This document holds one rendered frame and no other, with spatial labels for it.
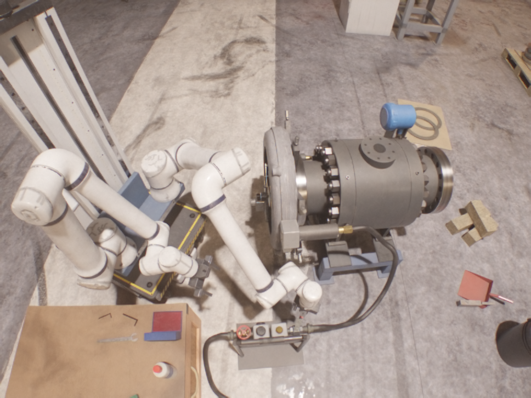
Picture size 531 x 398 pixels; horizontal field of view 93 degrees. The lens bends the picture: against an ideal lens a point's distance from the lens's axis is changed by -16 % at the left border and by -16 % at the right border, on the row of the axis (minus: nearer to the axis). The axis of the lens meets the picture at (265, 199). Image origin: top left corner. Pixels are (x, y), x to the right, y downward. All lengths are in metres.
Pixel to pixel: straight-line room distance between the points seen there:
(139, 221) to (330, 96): 2.84
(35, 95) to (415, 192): 1.86
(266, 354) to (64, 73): 1.87
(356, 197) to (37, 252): 2.53
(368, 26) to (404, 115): 3.54
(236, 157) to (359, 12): 4.25
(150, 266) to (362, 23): 4.72
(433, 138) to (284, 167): 2.32
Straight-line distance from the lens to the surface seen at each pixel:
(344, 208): 1.65
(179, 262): 1.25
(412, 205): 1.82
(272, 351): 2.08
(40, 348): 2.02
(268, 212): 1.88
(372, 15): 5.25
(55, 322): 2.01
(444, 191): 1.98
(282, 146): 1.54
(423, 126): 3.63
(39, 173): 1.03
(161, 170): 1.68
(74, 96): 1.46
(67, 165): 1.08
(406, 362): 2.27
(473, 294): 2.67
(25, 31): 1.34
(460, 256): 2.75
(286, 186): 1.45
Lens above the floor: 2.07
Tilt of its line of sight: 55 degrees down
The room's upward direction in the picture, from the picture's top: straight up
